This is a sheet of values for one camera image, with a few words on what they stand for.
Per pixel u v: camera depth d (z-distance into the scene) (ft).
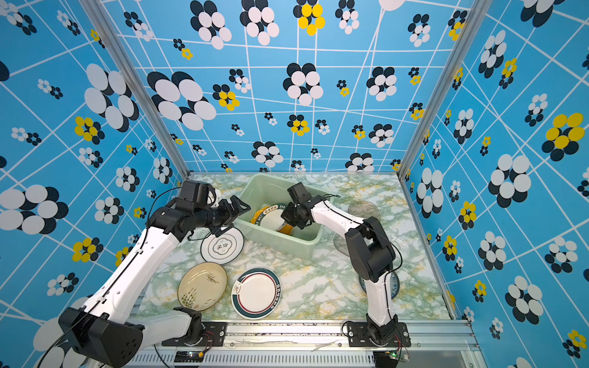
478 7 2.21
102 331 1.21
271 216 3.33
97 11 2.24
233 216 2.14
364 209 3.45
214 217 2.04
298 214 2.37
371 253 1.70
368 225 1.73
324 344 2.37
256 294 2.66
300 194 2.47
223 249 3.07
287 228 3.15
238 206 2.21
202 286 2.76
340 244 3.09
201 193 1.90
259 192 3.24
